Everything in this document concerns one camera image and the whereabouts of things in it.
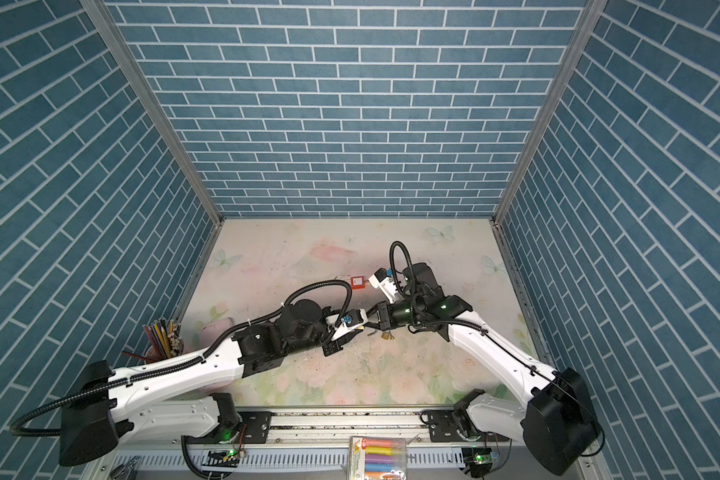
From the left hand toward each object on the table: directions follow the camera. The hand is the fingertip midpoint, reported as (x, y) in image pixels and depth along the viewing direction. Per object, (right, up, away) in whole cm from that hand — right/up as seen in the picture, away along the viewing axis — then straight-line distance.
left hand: (358, 323), depth 73 cm
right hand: (0, +1, -1) cm, 1 cm away
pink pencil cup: (-50, -5, +2) cm, 50 cm away
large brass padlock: (+8, -8, +16) cm, 19 cm away
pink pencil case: (-45, -8, +16) cm, 49 cm away
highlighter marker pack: (+3, -30, -4) cm, 31 cm away
